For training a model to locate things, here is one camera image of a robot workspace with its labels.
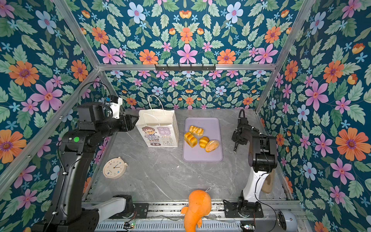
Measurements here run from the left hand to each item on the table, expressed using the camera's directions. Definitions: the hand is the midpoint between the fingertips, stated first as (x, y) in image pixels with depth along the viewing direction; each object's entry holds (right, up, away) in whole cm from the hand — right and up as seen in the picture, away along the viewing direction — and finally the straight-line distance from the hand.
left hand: (133, 113), depth 62 cm
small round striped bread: (+32, -17, +34) cm, 50 cm away
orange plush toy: (+29, -44, +5) cm, 53 cm away
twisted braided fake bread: (+28, -10, +39) cm, 49 cm away
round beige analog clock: (-22, -32, +24) cm, 46 cm away
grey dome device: (+69, -49, +2) cm, 84 cm away
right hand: (+57, -16, +39) cm, 71 cm away
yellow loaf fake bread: (+24, -15, +31) cm, 42 cm away
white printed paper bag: (+6, -7, +16) cm, 18 cm away
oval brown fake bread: (+38, -19, +31) cm, 53 cm away
